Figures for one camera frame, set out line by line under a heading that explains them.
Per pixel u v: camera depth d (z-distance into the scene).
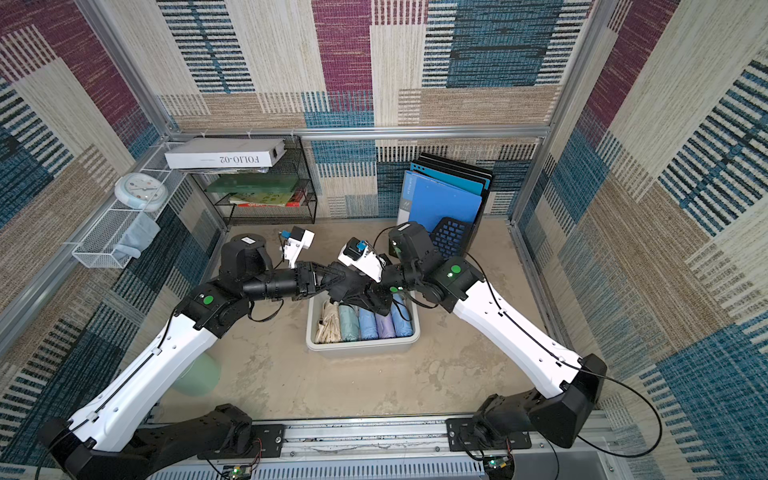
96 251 0.67
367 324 0.84
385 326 0.81
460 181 0.89
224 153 0.79
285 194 1.02
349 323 0.82
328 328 0.81
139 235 0.70
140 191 0.75
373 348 0.78
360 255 0.55
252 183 0.96
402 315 0.59
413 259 0.51
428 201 0.89
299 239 0.61
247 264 0.51
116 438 0.39
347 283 0.62
